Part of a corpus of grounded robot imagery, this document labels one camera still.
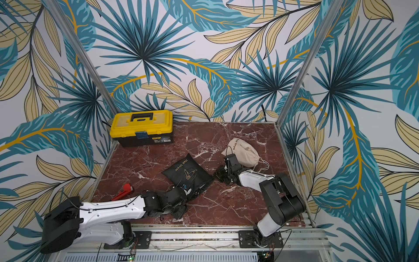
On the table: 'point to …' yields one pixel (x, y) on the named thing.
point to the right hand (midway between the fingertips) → (212, 174)
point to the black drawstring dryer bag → (188, 173)
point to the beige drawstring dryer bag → (246, 155)
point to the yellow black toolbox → (142, 128)
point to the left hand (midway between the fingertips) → (182, 209)
